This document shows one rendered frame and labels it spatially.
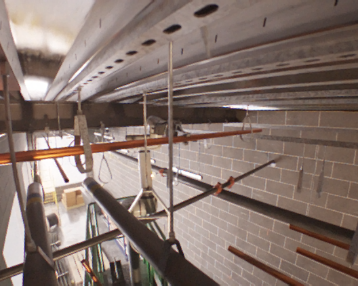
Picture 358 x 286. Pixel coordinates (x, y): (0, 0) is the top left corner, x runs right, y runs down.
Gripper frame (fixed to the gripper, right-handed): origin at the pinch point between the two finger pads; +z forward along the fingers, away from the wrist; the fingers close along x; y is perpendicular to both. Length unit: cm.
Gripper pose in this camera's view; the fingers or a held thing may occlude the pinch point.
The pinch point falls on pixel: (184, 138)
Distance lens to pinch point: 92.8
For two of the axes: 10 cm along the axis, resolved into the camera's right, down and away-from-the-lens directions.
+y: 7.4, -1.0, 6.6
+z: 6.5, 3.6, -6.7
